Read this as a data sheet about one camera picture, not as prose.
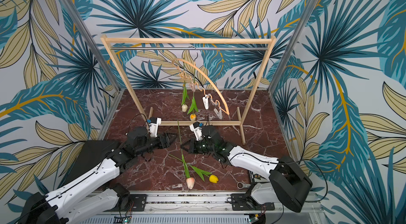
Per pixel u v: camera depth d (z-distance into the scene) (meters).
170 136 0.70
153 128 0.70
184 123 1.02
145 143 0.62
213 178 0.79
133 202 0.73
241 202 0.73
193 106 0.84
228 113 0.62
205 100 0.70
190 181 0.68
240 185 0.79
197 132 0.73
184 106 0.93
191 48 0.96
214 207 0.73
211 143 0.62
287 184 0.42
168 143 0.69
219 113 0.68
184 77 1.10
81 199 0.46
